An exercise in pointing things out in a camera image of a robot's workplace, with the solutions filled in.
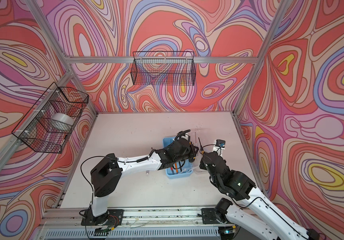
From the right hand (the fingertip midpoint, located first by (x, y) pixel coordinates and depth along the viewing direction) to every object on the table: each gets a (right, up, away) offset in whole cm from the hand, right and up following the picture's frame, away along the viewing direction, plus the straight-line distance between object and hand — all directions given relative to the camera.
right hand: (207, 157), depth 72 cm
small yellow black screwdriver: (0, +2, +15) cm, 15 cm away
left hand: (-1, +3, +9) cm, 9 cm away
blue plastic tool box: (-11, -9, +10) cm, 17 cm away
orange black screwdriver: (-15, -5, 0) cm, 16 cm away
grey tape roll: (-71, +18, 0) cm, 73 cm away
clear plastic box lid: (+1, +8, +19) cm, 21 cm away
